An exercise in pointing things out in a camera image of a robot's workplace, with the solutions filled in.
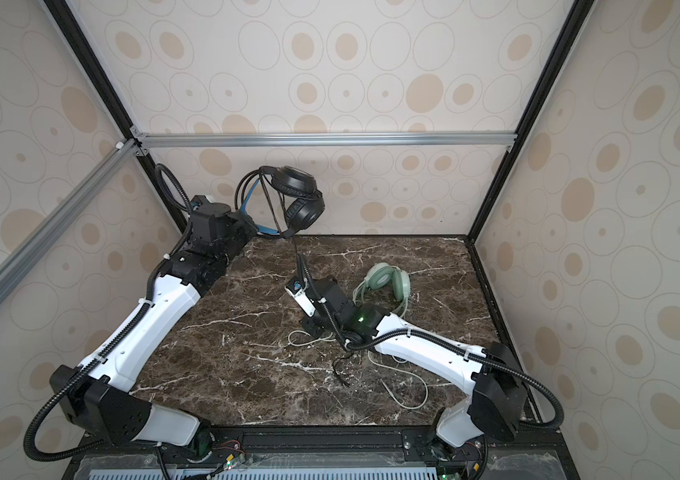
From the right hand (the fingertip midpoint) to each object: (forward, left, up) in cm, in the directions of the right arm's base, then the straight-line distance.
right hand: (305, 307), depth 77 cm
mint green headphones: (+19, -22, -12) cm, 31 cm away
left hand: (+16, +10, +19) cm, 27 cm away
